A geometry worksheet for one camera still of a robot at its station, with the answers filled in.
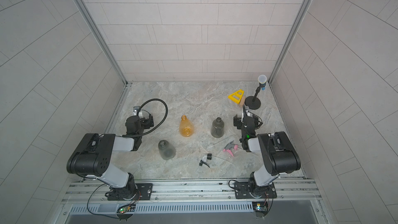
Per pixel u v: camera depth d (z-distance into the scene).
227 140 0.87
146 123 0.79
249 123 0.69
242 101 1.04
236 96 1.08
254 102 1.03
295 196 0.72
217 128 0.82
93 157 0.44
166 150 0.78
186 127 0.91
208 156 0.80
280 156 0.45
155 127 0.68
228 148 0.84
